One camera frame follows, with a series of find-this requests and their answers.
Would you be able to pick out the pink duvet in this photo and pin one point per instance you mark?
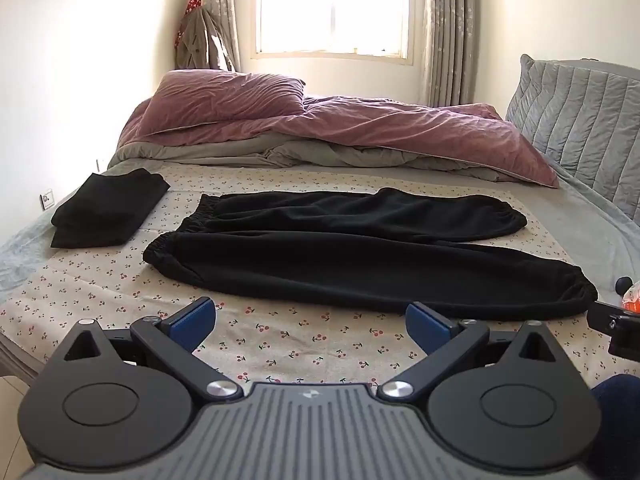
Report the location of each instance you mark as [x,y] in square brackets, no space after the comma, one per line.
[400,125]

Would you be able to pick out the white wall socket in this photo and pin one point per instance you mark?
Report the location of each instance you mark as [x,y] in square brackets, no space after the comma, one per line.
[47,199]

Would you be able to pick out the folded black garment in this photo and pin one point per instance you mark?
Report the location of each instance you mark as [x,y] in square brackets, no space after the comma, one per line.
[100,210]

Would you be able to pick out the black pants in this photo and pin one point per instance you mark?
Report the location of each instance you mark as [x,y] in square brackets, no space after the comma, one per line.
[350,260]

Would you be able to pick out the grey blanket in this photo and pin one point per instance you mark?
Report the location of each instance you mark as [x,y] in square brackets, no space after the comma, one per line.
[240,150]

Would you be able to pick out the red polka-dot garment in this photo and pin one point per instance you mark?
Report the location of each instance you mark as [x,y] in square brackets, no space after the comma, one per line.
[190,7]

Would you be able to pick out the hanging grey coat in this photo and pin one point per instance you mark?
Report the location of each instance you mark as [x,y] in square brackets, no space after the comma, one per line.
[197,40]

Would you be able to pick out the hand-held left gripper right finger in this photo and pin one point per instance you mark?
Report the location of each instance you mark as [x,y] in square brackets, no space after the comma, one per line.
[426,324]

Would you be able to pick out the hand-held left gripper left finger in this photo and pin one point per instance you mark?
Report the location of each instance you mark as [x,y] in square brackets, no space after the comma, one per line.
[194,319]

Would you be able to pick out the floral bed sheet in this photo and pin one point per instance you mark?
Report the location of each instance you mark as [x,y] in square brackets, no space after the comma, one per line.
[575,210]

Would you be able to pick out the grey patterned curtain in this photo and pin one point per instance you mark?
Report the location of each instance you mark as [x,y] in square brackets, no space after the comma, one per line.
[457,30]
[225,5]

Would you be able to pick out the window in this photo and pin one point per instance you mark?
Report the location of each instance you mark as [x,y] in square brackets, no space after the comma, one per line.
[332,7]

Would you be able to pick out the cherry print bed sheet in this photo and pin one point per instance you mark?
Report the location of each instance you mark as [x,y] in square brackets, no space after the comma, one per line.
[280,340]

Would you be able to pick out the person's leg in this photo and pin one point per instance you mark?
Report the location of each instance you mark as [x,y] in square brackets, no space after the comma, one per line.
[617,410]

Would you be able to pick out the grey quilted headboard cushion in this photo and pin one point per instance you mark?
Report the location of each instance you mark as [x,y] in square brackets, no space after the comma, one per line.
[580,120]

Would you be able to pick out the pink pillow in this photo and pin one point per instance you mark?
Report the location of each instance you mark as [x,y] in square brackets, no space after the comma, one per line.
[225,97]

